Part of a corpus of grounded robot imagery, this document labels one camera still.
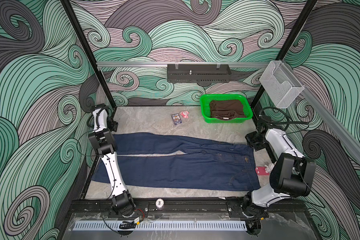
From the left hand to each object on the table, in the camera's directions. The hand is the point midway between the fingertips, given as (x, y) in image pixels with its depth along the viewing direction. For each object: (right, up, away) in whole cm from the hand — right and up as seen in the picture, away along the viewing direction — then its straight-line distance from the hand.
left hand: (115, 130), depth 102 cm
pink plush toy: (+50, +11, +9) cm, 52 cm away
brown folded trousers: (+82, +15, +11) cm, 84 cm away
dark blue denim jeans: (+54, -20, -13) cm, 59 cm away
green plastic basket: (+66, +24, +14) cm, 72 cm away
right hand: (+86, -6, -14) cm, 88 cm away
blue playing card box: (+43, +8, +8) cm, 44 cm away
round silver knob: (+35, -32, -32) cm, 57 cm away
